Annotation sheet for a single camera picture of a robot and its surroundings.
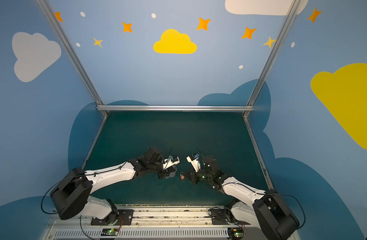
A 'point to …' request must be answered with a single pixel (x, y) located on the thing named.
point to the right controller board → (235, 233)
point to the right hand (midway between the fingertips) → (185, 172)
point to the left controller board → (109, 232)
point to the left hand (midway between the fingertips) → (175, 169)
